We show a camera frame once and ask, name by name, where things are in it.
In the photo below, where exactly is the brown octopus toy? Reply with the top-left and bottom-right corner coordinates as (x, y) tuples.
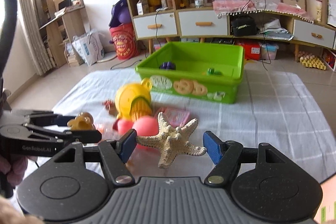
(67, 112), (96, 131)

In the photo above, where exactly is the clear plastic jar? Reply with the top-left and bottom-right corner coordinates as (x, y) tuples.
(95, 122), (121, 141)

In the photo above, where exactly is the beige starfish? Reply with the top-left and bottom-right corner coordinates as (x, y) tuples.
(136, 112), (207, 169)

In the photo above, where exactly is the orange pumpkin lid toy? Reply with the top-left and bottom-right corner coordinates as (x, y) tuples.
(206, 68), (223, 76)

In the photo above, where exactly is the purple grape toy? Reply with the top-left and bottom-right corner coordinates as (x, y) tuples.
(159, 61), (176, 70)

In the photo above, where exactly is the small brown figure toy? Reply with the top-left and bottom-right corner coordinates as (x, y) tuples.
(102, 100), (118, 116)

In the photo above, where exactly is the pink ball toy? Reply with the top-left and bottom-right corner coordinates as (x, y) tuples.
(132, 116), (158, 136)

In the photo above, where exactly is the yellow corn toy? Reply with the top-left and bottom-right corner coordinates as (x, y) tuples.
(129, 97), (152, 122)

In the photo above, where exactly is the yellow round toy pot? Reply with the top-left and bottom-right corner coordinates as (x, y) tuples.
(115, 78), (152, 121)

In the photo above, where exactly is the pink picture box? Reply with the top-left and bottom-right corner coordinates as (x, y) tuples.
(155, 107), (190, 127)

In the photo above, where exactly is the grey checked blanket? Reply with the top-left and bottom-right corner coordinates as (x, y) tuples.
(52, 69), (335, 182)

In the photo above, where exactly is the white paper bag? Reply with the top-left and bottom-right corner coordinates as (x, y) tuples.
(72, 30), (105, 66)

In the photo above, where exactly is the green plastic bin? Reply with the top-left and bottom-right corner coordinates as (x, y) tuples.
(135, 42), (244, 104)

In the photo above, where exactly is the red printed bucket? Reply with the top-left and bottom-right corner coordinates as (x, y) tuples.
(109, 23), (139, 60)

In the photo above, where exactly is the red box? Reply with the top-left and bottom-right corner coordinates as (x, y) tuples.
(235, 39), (261, 60)

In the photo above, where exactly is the wooden bookshelf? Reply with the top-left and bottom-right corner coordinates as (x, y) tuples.
(39, 0), (87, 68)

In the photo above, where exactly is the yellow egg tray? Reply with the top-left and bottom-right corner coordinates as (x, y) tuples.
(299, 54), (326, 71)

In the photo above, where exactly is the black bag on shelf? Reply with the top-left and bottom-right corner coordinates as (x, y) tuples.
(230, 16), (258, 37)

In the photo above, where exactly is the white drawer cabinet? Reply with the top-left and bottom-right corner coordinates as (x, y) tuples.
(127, 0), (335, 50)

